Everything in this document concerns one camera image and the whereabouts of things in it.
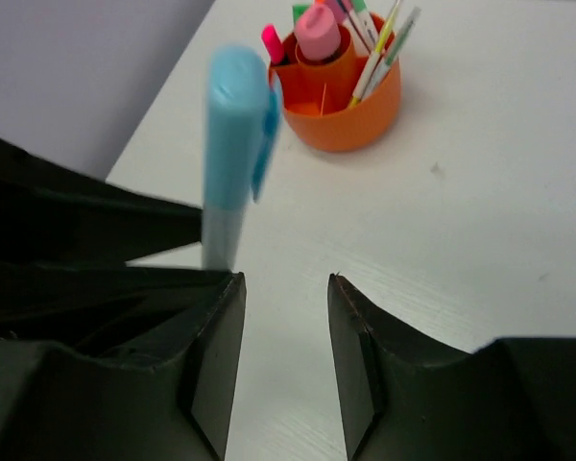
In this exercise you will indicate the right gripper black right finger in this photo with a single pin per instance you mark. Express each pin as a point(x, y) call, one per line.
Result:
point(406, 396)

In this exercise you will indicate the yellow thin pen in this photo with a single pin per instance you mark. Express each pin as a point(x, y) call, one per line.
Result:
point(375, 55)

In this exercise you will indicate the orange round desk organizer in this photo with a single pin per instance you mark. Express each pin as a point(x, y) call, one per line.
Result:
point(316, 97)

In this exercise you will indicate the light blue cap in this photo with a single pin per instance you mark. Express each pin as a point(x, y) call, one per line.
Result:
point(243, 116)

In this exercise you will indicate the clear green thin pen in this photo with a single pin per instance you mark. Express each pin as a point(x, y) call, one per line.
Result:
point(393, 51)

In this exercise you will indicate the pink-capped black highlighter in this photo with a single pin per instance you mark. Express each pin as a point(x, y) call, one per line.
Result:
point(274, 46)

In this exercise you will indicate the magenta-capped white pen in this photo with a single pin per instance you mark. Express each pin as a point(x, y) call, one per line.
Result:
point(345, 15)

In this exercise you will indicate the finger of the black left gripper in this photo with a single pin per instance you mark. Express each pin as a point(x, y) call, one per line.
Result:
point(95, 309)
point(52, 214)

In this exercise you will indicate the light blue highlighter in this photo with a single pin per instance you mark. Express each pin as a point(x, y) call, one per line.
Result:
point(221, 232)

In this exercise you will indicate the green-capped white pen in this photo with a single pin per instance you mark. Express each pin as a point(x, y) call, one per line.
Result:
point(368, 25)

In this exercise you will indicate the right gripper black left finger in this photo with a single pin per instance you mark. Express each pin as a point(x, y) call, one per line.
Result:
point(167, 394)

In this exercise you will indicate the green-capped black highlighter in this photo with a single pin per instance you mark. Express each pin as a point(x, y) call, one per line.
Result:
point(298, 10)

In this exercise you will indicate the pink-capped clear bottle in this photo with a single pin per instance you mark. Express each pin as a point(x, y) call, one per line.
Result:
point(318, 34)

